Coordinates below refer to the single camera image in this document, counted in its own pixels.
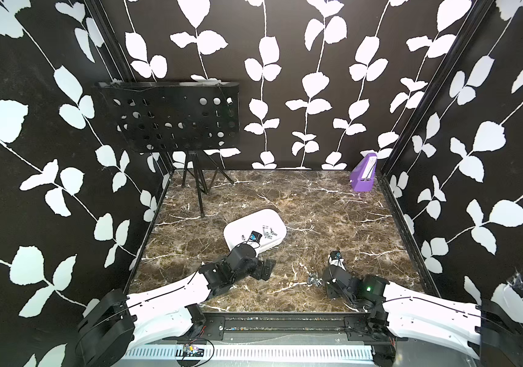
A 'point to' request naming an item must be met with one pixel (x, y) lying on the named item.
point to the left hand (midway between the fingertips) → (267, 255)
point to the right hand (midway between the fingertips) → (324, 278)
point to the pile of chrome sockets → (314, 280)
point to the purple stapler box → (362, 177)
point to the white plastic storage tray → (267, 222)
